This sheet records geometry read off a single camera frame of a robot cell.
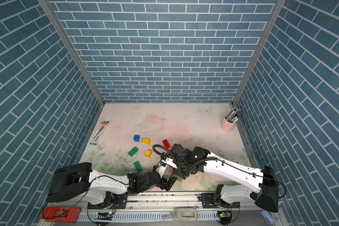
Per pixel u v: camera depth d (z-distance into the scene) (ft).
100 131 3.34
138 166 2.83
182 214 2.23
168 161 2.12
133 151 2.99
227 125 3.19
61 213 2.13
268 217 2.23
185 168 1.72
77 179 1.60
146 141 3.16
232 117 3.16
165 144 3.14
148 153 2.91
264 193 1.25
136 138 3.31
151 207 2.42
